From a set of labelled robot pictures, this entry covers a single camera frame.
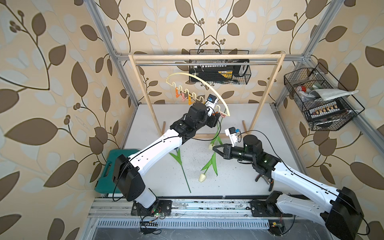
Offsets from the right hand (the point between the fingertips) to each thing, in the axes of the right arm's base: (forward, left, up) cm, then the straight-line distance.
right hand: (213, 148), depth 73 cm
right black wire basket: (+33, -53, +12) cm, 63 cm away
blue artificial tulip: (+5, +20, -20) cm, 29 cm away
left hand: (+14, -3, +12) cm, 19 cm away
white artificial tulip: (-11, +6, -7) cm, 15 cm away
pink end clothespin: (+12, -5, +11) cm, 17 cm away
